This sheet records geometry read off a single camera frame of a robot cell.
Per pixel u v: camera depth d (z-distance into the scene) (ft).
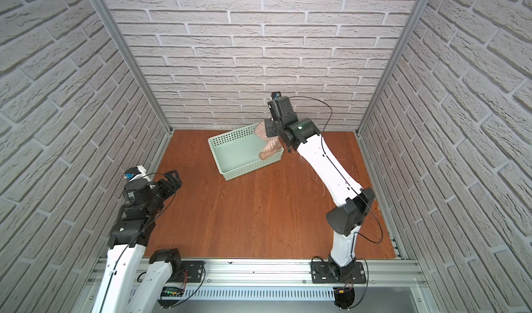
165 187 2.10
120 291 1.40
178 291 2.33
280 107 1.77
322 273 2.42
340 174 1.54
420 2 2.34
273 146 2.58
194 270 2.39
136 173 2.00
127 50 2.82
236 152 3.68
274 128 2.21
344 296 2.33
